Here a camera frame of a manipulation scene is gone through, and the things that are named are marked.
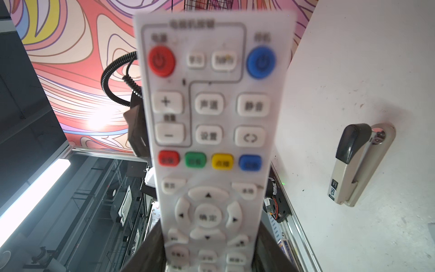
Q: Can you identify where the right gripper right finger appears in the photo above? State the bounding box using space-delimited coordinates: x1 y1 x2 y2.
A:
253 220 298 272

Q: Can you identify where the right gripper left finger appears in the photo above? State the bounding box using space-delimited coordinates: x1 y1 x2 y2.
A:
121 221 167 272

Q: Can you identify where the white remote control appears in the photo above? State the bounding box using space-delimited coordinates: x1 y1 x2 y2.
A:
133 10 297 272

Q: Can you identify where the beige black stapler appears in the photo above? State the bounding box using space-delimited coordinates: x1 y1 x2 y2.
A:
327 123 396 207

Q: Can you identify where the black wire basket back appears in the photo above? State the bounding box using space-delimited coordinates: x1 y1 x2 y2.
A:
184 0 234 11

